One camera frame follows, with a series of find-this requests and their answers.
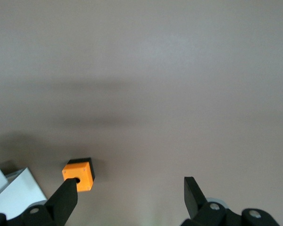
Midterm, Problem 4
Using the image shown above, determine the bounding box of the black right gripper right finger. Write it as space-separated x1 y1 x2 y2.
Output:
180 177 280 226

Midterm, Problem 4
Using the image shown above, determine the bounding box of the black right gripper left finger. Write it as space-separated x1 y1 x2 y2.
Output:
0 178 79 226

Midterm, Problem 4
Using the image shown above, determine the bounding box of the white drawer cabinet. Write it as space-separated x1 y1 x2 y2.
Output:
0 167 48 221

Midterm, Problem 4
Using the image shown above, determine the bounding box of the orange button enclosure box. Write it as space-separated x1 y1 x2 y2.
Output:
61 157 96 193

